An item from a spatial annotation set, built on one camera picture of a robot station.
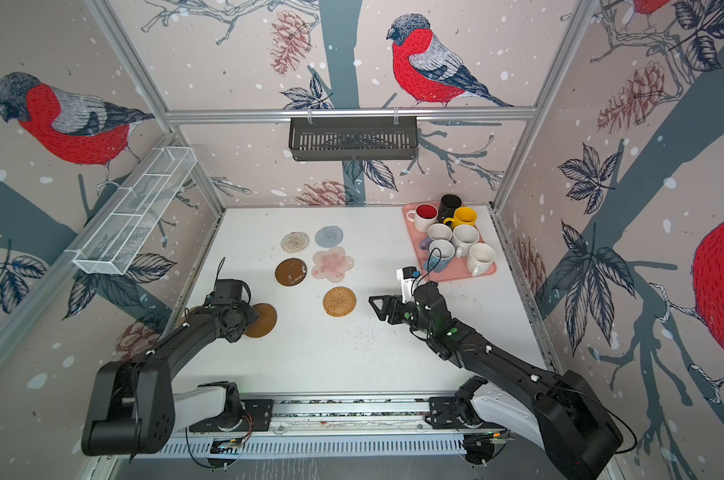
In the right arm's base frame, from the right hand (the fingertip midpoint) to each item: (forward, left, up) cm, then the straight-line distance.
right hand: (376, 302), depth 80 cm
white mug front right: (+22, -34, -8) cm, 41 cm away
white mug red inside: (+39, -16, -5) cm, 43 cm away
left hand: (-2, +38, -9) cm, 40 cm away
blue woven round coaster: (+33, +20, -11) cm, 40 cm away
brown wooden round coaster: (-3, +34, -10) cm, 36 cm away
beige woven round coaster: (+30, +32, -11) cm, 45 cm away
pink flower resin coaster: (+21, +17, -12) cm, 29 cm away
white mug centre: (+32, -31, -9) cm, 45 cm away
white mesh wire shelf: (+6, +64, +21) cm, 68 cm away
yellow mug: (+40, -31, -7) cm, 51 cm away
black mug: (+42, -25, -5) cm, 49 cm away
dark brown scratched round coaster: (+16, +31, -10) cm, 36 cm away
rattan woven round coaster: (+7, +13, -12) cm, 19 cm away
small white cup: (+32, -21, -6) cm, 39 cm away
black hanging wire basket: (+57, +10, +16) cm, 60 cm away
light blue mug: (+22, -23, -6) cm, 33 cm away
